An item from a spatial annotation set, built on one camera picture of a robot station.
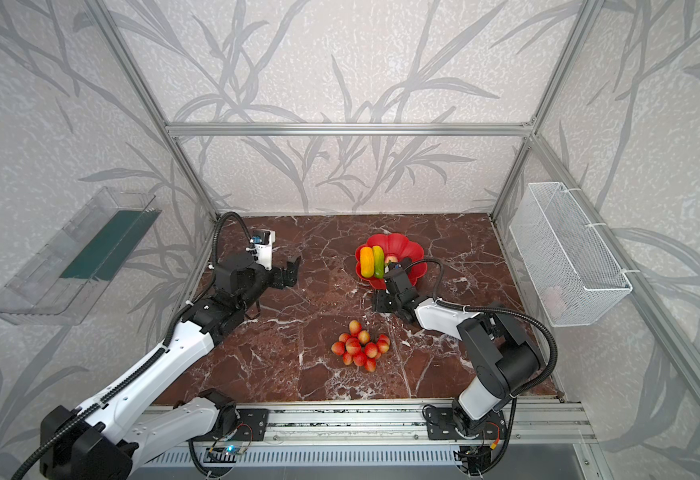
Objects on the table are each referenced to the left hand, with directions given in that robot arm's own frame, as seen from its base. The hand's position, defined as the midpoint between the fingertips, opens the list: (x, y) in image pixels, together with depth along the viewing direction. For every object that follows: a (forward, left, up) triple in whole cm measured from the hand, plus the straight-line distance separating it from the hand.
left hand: (288, 245), depth 77 cm
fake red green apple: (+12, -29, -22) cm, 38 cm away
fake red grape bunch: (-20, -18, -18) cm, 33 cm away
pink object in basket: (-13, -67, -5) cm, 69 cm away
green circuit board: (-43, +14, -28) cm, 54 cm away
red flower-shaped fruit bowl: (+19, -32, -24) cm, 45 cm away
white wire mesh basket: (-15, -64, +10) cm, 66 cm away
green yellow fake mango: (+11, -24, -23) cm, 35 cm away
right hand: (0, -25, -22) cm, 33 cm away
